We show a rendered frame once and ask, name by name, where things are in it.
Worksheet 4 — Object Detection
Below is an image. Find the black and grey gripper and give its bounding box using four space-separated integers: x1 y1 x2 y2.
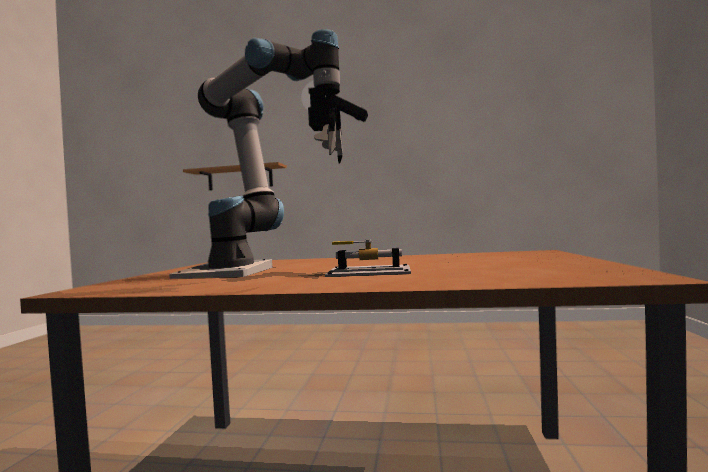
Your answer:
308 83 343 163

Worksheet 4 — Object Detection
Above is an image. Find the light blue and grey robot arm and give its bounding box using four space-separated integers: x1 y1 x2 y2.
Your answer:
198 29 340 268

